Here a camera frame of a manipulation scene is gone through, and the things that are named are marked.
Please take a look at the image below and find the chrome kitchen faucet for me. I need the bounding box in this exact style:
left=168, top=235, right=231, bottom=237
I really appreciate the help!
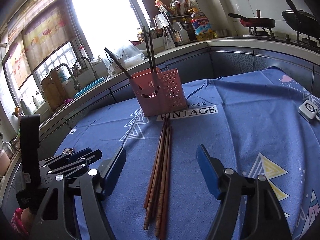
left=49, top=63, right=81, bottom=92

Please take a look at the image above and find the person's right hand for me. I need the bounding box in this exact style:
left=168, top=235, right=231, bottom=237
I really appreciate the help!
left=10, top=207, right=35, bottom=239

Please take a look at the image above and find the phone mounted on gripper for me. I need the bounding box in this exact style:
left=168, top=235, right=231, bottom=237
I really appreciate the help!
left=20, top=114, right=41, bottom=187

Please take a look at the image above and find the wooden cutting board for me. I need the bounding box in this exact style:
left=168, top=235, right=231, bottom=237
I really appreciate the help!
left=41, top=69, right=68, bottom=112

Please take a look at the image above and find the blue plastic basin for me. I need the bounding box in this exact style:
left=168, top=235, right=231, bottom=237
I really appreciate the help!
left=74, top=77, right=106, bottom=99

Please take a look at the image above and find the blue patterned tablecloth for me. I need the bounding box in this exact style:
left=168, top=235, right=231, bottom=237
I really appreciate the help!
left=57, top=67, right=319, bottom=239

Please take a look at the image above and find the white ceramic mug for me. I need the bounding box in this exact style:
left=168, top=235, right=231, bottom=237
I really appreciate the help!
left=107, top=59, right=126, bottom=75

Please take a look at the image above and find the pink plastic utensil holder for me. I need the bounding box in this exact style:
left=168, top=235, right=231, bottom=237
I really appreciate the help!
left=129, top=68, right=187, bottom=117

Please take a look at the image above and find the white square device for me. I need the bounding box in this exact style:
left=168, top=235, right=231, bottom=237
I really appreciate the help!
left=298, top=99, right=319, bottom=122

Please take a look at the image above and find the clear plastic bag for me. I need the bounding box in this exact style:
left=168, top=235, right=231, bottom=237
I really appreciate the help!
left=107, top=40, right=145, bottom=69

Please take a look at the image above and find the patterned roller blind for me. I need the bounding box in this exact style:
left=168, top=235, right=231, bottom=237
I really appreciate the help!
left=8, top=0, right=76, bottom=88

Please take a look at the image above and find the white plastic jug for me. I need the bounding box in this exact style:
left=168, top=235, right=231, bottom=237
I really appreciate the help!
left=172, top=21, right=190, bottom=44

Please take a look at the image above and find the yellow cooking oil bottle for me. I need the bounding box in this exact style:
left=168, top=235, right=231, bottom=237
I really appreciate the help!
left=190, top=8, right=214, bottom=41

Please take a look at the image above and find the red frying pan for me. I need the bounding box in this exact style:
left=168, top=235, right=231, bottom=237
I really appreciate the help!
left=228, top=9, right=276, bottom=28

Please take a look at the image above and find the black wok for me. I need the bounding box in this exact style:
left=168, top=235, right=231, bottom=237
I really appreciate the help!
left=281, top=0, right=319, bottom=39

